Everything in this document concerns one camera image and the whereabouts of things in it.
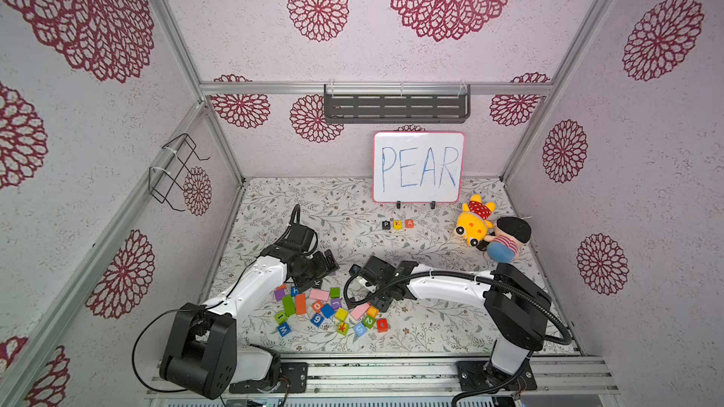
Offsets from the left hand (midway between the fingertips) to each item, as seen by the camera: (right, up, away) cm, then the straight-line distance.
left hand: (329, 274), depth 85 cm
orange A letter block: (+28, +14, +20) cm, 37 cm away
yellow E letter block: (+23, +14, +19) cm, 33 cm away
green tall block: (-13, -10, +2) cm, 16 cm away
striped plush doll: (+56, +8, +7) cm, 57 cm away
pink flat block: (-3, -7, +3) cm, 8 cm away
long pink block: (+9, -11, -1) cm, 14 cm away
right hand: (+13, -6, +2) cm, 15 cm away
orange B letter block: (+13, -10, -3) cm, 17 cm away
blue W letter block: (-13, -15, -4) cm, 20 cm away
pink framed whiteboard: (+31, +36, +21) cm, 52 cm away
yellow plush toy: (+49, +15, +14) cm, 53 cm away
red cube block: (+16, -13, -5) cm, 21 cm away
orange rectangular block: (-9, -10, +1) cm, 13 cm away
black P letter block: (+19, +14, +19) cm, 30 cm away
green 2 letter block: (+12, -13, -3) cm, 18 cm away
